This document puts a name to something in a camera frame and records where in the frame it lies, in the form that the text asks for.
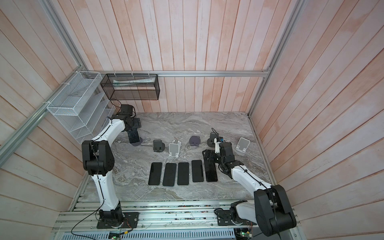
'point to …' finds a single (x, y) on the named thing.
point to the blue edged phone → (169, 179)
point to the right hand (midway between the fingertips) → (209, 151)
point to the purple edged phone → (211, 172)
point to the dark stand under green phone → (158, 145)
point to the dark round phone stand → (210, 142)
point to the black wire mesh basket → (131, 86)
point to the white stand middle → (173, 150)
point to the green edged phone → (155, 174)
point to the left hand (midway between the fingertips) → (133, 126)
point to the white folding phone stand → (242, 145)
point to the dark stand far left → (137, 143)
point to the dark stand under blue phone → (194, 140)
